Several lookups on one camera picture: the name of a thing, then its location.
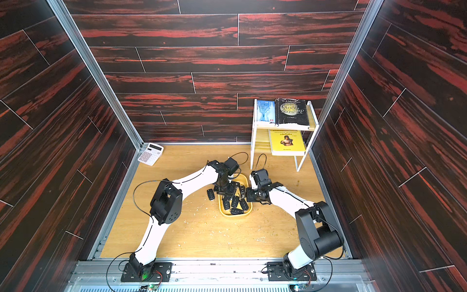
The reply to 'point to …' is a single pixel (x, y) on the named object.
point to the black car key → (210, 194)
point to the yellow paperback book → (287, 142)
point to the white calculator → (151, 154)
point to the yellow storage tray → (235, 204)
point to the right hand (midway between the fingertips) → (252, 194)
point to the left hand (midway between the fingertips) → (232, 195)
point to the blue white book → (266, 111)
